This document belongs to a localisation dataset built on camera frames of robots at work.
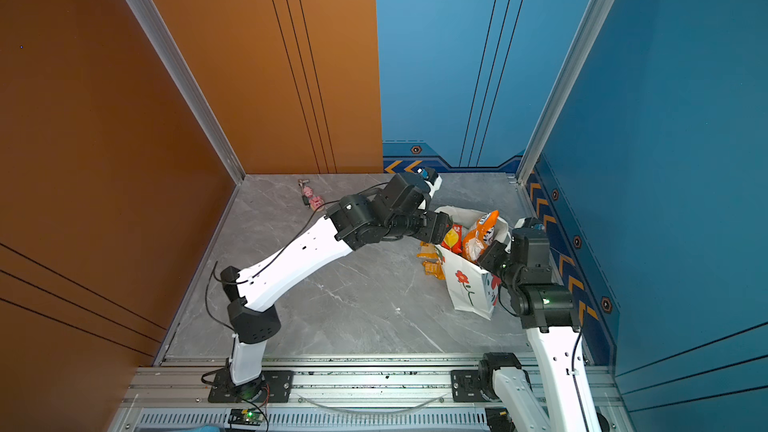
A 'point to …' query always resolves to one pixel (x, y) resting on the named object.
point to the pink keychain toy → (308, 196)
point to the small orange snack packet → (428, 253)
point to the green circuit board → (253, 417)
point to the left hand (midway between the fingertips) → (444, 219)
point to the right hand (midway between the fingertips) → (484, 246)
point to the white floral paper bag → (472, 290)
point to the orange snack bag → (479, 239)
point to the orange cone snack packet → (434, 267)
